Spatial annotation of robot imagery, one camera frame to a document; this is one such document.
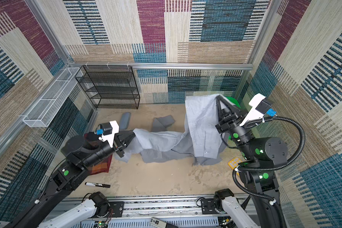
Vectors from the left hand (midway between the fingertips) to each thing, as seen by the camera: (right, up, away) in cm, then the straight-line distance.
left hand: (136, 129), depth 54 cm
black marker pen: (-28, -33, +26) cm, 50 cm away
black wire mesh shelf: (-34, +28, +57) cm, 72 cm away
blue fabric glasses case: (-22, +3, +53) cm, 57 cm away
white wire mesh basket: (-51, +6, +16) cm, 54 cm away
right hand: (+27, +10, -10) cm, 30 cm away
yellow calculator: (+51, -23, +33) cm, 65 cm away
